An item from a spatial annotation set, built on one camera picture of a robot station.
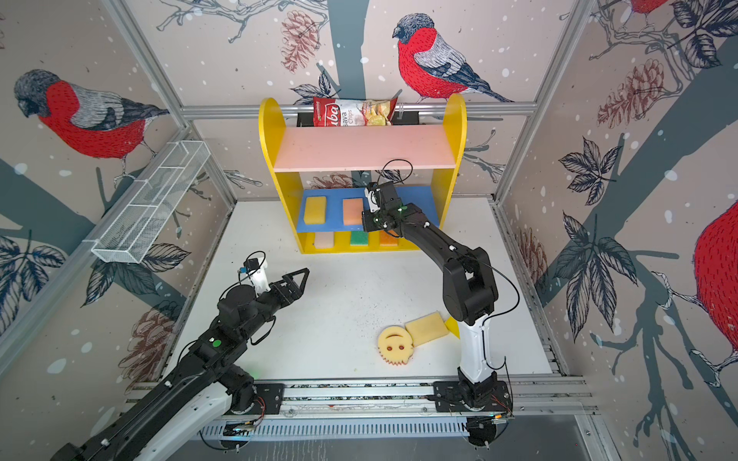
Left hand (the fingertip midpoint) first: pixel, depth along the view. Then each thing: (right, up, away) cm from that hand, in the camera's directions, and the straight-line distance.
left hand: (299, 275), depth 74 cm
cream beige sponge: (+36, -18, +12) cm, 42 cm away
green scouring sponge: (+14, +8, +30) cm, 34 cm away
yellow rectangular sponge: (-1, +18, +22) cm, 28 cm away
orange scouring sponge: (+24, +7, +31) cm, 40 cm away
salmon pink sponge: (+12, +19, +22) cm, 32 cm away
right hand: (+15, +14, +19) cm, 28 cm away
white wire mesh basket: (-42, +11, -3) cm, 44 cm away
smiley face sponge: (+26, -21, +6) cm, 34 cm away
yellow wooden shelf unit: (-2, +35, +44) cm, 57 cm away
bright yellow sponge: (+43, -17, +10) cm, 48 cm away
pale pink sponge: (+1, +8, +29) cm, 30 cm away
